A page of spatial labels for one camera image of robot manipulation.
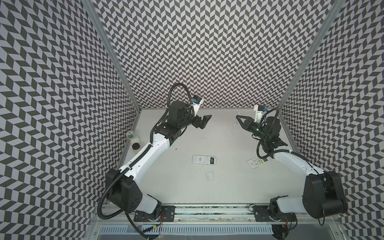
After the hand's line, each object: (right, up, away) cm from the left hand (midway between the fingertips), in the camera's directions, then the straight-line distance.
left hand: (204, 111), depth 74 cm
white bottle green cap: (-44, -15, +16) cm, 49 cm away
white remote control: (0, -28, +15) cm, 32 cm away
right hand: (+17, -5, +5) cm, 19 cm away
